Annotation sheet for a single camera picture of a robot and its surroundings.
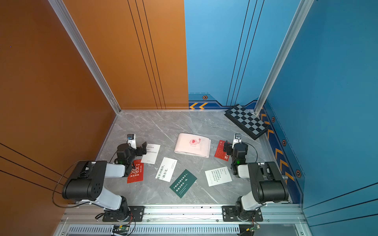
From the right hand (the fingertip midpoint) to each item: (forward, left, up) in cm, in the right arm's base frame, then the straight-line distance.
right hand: (235, 141), depth 94 cm
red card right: (-5, +9, -7) cm, 12 cm away
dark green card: (-25, +32, -6) cm, 41 cm away
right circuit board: (-45, -1, -7) cm, 46 cm away
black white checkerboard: (+20, -13, -3) cm, 24 cm away
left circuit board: (-46, +62, -9) cm, 78 cm away
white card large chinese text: (-16, +43, -6) cm, 47 cm away
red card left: (-19, +60, -6) cm, 63 cm away
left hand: (0, +62, +1) cm, 62 cm away
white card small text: (-20, +12, -6) cm, 25 cm away
